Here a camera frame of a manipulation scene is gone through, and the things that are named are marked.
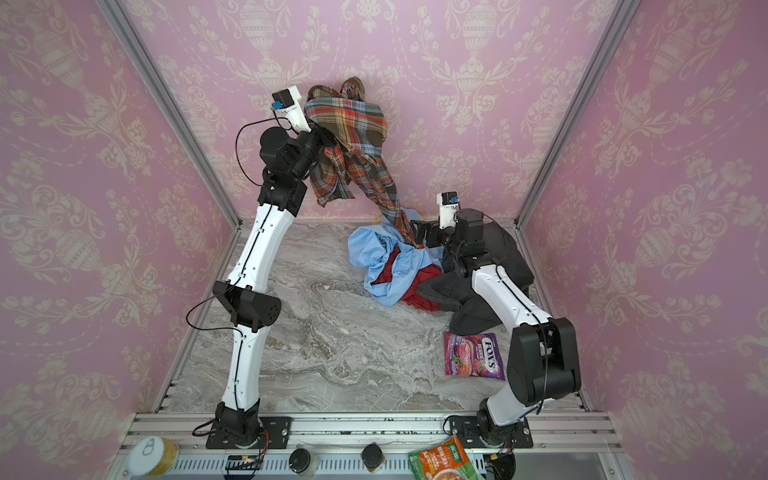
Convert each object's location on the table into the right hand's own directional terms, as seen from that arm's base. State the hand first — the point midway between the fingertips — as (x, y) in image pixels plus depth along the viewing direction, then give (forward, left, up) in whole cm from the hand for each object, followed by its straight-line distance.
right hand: (427, 218), depth 84 cm
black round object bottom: (-56, -13, -29) cm, 64 cm away
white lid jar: (-51, +67, -21) cm, 87 cm away
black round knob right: (-54, +17, -19) cm, 59 cm away
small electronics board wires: (-53, +49, -30) cm, 78 cm away
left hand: (+9, +22, +29) cm, 38 cm away
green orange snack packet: (-55, 0, -25) cm, 60 cm away
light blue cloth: (+1, +18, -12) cm, 22 cm away
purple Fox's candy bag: (-31, -11, -24) cm, 41 cm away
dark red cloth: (-11, +5, -25) cm, 27 cm away
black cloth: (-18, -12, -23) cm, 32 cm away
